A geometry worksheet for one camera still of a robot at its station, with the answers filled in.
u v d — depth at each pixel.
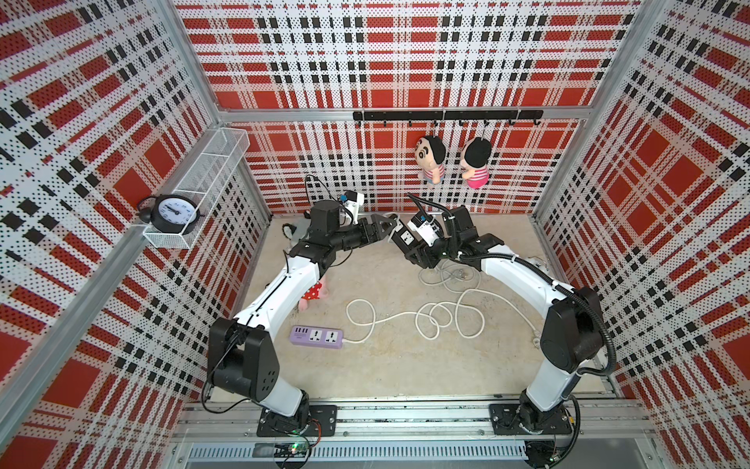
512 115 0.88
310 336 0.86
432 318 0.91
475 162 0.96
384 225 0.81
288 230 0.89
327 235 0.63
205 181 0.81
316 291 0.93
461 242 0.67
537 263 0.95
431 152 0.91
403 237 0.82
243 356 0.43
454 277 1.01
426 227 0.75
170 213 0.64
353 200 0.72
